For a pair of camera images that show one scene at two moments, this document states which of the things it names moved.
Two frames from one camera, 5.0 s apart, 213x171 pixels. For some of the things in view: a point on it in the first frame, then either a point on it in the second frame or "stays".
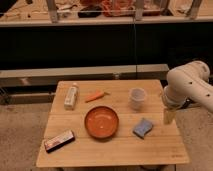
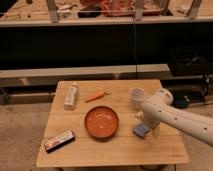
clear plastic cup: (137, 96) stays
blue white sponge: (142, 128) stays
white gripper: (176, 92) to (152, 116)
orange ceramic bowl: (101, 122) stays
